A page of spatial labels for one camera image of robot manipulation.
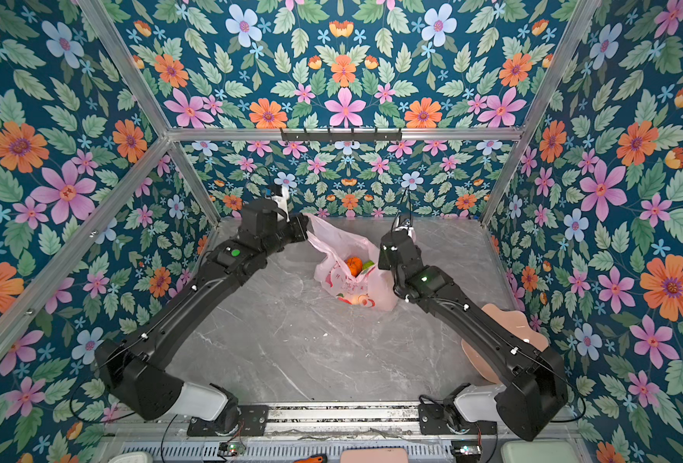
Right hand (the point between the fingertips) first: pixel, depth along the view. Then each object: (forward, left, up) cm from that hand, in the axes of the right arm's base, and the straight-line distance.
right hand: (392, 242), depth 78 cm
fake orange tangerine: (+8, +11, -21) cm, 25 cm away
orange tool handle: (-46, +21, -25) cm, 57 cm away
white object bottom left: (-46, +63, -23) cm, 81 cm away
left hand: (+3, +21, +11) cm, 24 cm away
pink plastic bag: (-8, +5, -11) cm, 15 cm away
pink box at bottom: (-46, +6, -25) cm, 53 cm away
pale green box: (-45, -34, -26) cm, 62 cm away
